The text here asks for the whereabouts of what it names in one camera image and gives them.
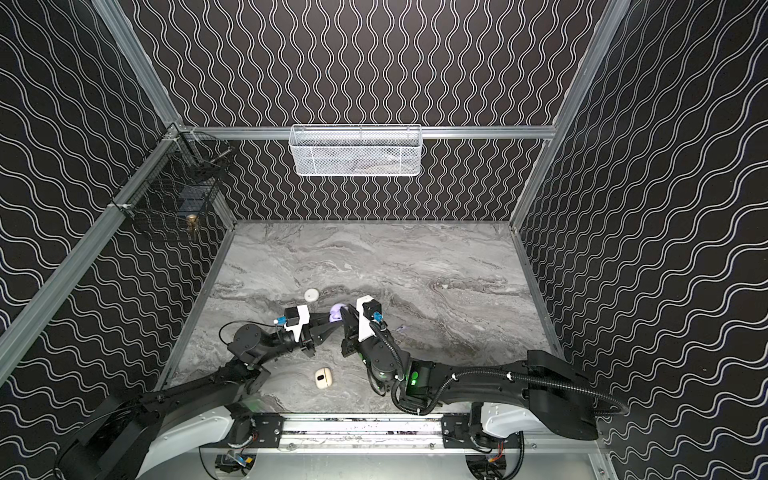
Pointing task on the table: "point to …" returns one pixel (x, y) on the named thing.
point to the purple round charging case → (335, 315)
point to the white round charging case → (311, 295)
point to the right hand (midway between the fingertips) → (345, 311)
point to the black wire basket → (175, 185)
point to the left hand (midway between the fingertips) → (344, 321)
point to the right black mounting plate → (466, 431)
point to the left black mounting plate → (269, 428)
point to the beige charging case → (323, 378)
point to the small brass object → (191, 221)
